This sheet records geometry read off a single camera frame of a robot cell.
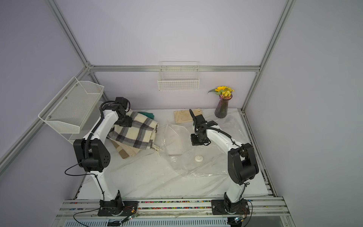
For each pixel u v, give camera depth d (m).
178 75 0.95
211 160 0.90
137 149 0.88
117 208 0.67
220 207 0.73
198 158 0.90
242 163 0.47
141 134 0.90
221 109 1.10
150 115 1.18
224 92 0.99
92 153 0.50
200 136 0.75
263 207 0.76
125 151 0.90
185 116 1.15
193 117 0.73
